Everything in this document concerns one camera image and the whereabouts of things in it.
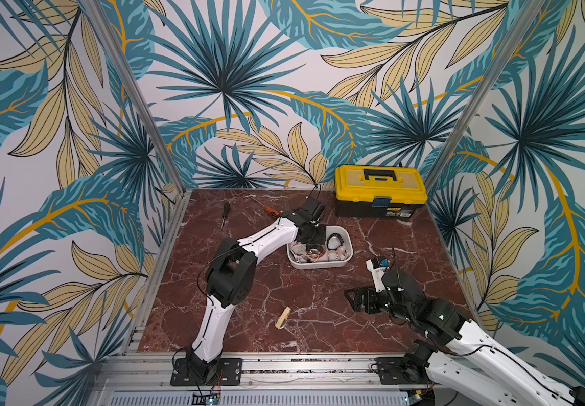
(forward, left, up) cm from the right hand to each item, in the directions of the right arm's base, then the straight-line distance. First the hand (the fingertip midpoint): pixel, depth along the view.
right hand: (356, 291), depth 75 cm
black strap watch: (+27, +1, -10) cm, 29 cm away
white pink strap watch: (+19, 0, -10) cm, 22 cm away
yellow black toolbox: (+42, -18, 0) cm, 46 cm away
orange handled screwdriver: (+44, +30, -11) cm, 54 cm away
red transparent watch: (+20, +10, -10) cm, 24 cm away
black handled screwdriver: (+42, +47, -12) cm, 64 cm away
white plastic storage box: (+20, +2, -12) cm, 23 cm away
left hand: (+22, +8, -5) cm, 24 cm away
